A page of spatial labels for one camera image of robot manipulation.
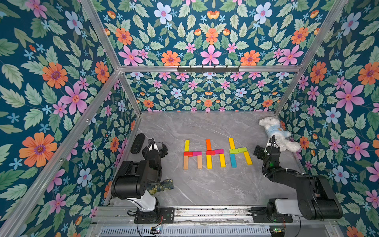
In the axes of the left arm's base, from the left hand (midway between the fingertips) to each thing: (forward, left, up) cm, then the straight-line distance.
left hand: (155, 143), depth 92 cm
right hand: (-8, -72, -1) cm, 72 cm away
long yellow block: (+1, -20, -7) cm, 21 cm away
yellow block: (-11, -33, -8) cm, 36 cm away
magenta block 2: (-5, -41, -7) cm, 42 cm away
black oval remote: (+4, +13, -5) cm, 15 cm away
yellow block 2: (-11, -42, -8) cm, 44 cm away
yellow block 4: (-11, -59, -8) cm, 60 cm away
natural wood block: (-11, -18, -7) cm, 23 cm away
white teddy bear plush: (+5, -79, 0) cm, 79 cm away
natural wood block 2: (-11, -27, -8) cm, 30 cm away
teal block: (-12, -49, -9) cm, 51 cm away
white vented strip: (-45, +1, -9) cm, 46 cm away
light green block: (-5, -51, -8) cm, 52 cm away
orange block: (+2, -34, -9) cm, 35 cm away
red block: (-6, -35, -7) cm, 36 cm away
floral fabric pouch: (-24, -8, -6) cm, 26 cm away
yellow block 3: (+1, -51, -8) cm, 52 cm away
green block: (-4, -57, -9) cm, 58 cm away
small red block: (-5, -21, -8) cm, 23 cm away
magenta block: (-5, -25, -8) cm, 27 cm away
